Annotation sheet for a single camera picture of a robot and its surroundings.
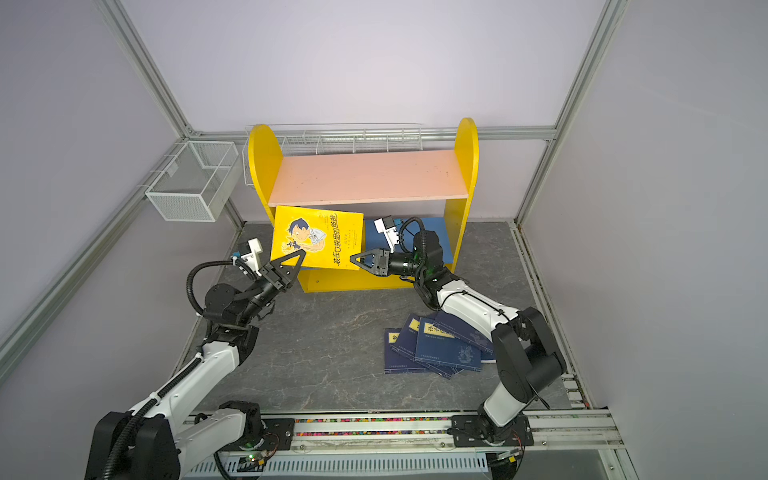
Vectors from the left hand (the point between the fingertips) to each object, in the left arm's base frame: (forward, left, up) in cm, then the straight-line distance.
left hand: (308, 258), depth 70 cm
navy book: (-10, -40, -27) cm, 49 cm away
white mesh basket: (+41, +44, -8) cm, 61 cm away
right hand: (0, -9, -3) cm, 10 cm away
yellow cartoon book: (+5, -5, +1) cm, 7 cm away
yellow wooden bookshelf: (+7, -14, +3) cm, 16 cm away
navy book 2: (-11, -31, -29) cm, 44 cm away
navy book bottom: (-15, -19, -31) cm, 40 cm away
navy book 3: (-11, -23, -30) cm, 39 cm away
